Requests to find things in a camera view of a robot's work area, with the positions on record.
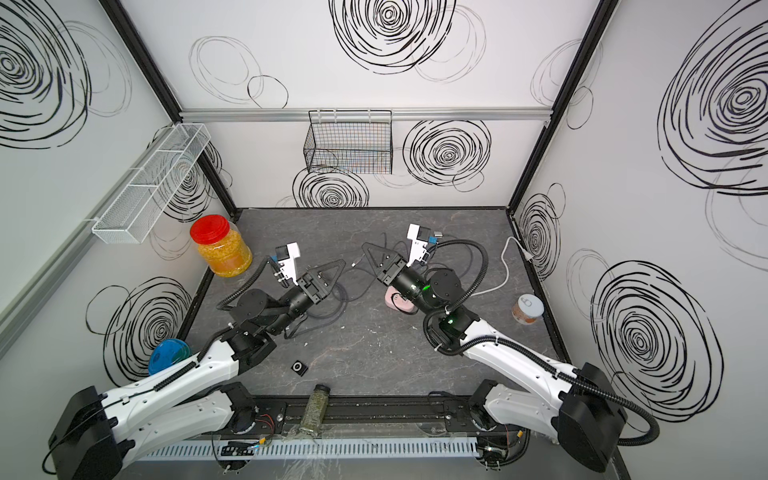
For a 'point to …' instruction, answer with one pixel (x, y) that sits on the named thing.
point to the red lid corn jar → (221, 245)
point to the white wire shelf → (132, 212)
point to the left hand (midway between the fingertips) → (345, 267)
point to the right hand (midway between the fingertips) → (363, 253)
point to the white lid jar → (527, 308)
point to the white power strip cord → (526, 256)
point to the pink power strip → (398, 300)
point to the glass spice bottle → (315, 410)
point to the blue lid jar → (166, 353)
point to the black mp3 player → (299, 368)
